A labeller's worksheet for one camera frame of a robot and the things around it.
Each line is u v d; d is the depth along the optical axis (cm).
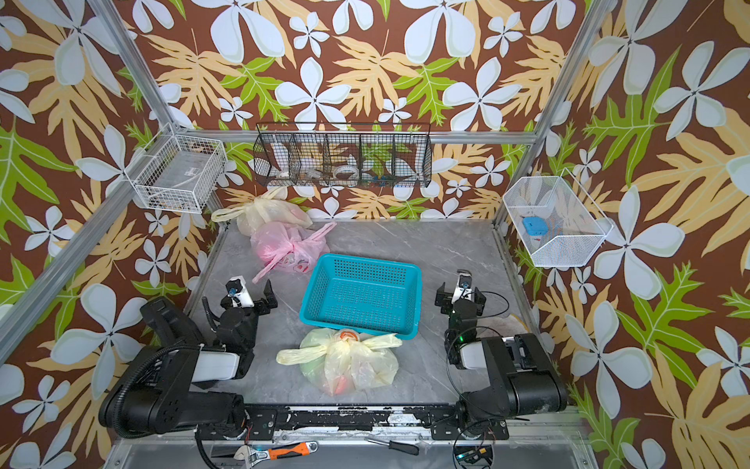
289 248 99
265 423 75
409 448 70
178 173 84
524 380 44
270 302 82
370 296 99
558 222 83
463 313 70
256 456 69
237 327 67
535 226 83
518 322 92
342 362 72
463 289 75
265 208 105
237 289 73
